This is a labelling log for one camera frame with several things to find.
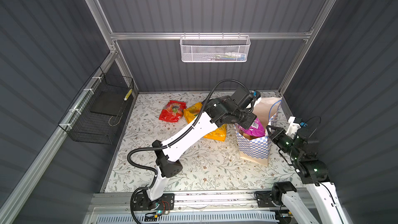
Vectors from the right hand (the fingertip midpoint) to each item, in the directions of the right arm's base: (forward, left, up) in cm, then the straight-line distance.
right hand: (268, 127), depth 70 cm
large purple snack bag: (-1, +6, +1) cm, 7 cm away
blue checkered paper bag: (-8, +5, -8) cm, 12 cm away
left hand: (+2, +8, +6) cm, 10 cm away
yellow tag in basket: (+15, +69, +4) cm, 71 cm away
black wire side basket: (+5, +82, +4) cm, 82 cm away
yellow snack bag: (+8, +21, -20) cm, 30 cm away
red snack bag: (+25, +51, -19) cm, 60 cm away
